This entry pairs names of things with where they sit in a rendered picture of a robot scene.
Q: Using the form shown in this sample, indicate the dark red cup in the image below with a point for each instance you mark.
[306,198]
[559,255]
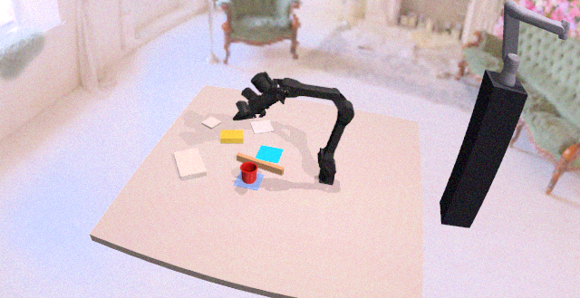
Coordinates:
[249,172]

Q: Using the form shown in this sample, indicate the brown wooden bar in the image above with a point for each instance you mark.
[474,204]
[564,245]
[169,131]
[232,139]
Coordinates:
[261,164]

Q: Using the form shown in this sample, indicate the yellow flat block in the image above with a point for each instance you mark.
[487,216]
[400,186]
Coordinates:
[231,136]

